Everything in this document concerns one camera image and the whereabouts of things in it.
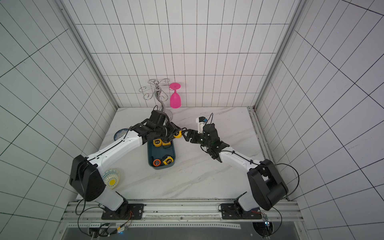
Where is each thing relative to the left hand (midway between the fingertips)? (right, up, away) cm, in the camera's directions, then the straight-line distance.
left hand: (178, 134), depth 81 cm
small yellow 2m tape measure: (-15, -7, +14) cm, 22 cm away
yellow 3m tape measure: (+1, 0, -2) cm, 2 cm away
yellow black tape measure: (-7, -17, +7) cm, 19 cm away
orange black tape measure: (-14, -18, +6) cm, 23 cm away
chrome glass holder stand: (-10, +22, +9) cm, 26 cm away
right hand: (+1, 0, 0) cm, 1 cm away
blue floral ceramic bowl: (-42, -1, +19) cm, 47 cm away
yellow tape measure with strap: (-13, -8, +16) cm, 22 cm away
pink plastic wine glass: (-4, +21, +18) cm, 29 cm away
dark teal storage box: (-11, -16, +9) cm, 21 cm away
